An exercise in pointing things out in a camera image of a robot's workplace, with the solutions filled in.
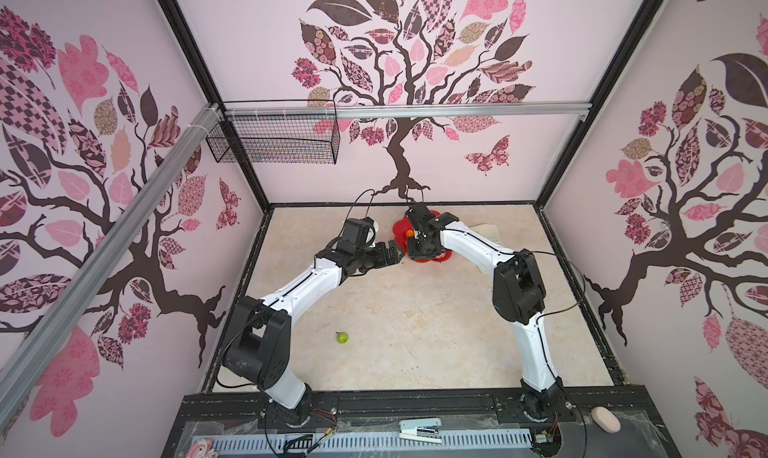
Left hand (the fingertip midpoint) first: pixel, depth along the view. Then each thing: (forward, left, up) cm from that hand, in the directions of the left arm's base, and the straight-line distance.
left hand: (394, 258), depth 86 cm
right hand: (+9, -8, -7) cm, 14 cm away
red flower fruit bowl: (+18, -3, -11) cm, 22 cm away
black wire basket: (+59, +48, +1) cm, 76 cm away
